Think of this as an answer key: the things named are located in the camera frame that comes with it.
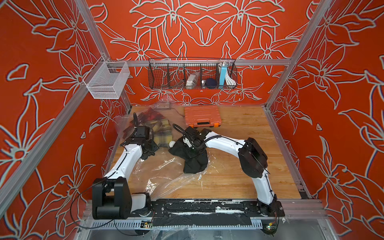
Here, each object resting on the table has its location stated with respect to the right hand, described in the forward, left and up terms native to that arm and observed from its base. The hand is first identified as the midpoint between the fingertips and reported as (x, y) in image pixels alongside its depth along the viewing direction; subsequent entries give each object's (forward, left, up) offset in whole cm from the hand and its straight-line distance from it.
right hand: (187, 156), depth 88 cm
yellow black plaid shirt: (+16, +17, +2) cm, 23 cm away
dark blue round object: (+39, -15, +25) cm, 49 cm away
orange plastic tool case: (+32, -10, 0) cm, 34 cm away
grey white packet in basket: (+37, -1, +28) cm, 46 cm away
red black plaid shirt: (+33, +30, 0) cm, 45 cm away
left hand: (+3, +20, +4) cm, 21 cm away
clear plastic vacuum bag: (-6, +12, -3) cm, 14 cm away
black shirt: (-6, -3, +1) cm, 7 cm away
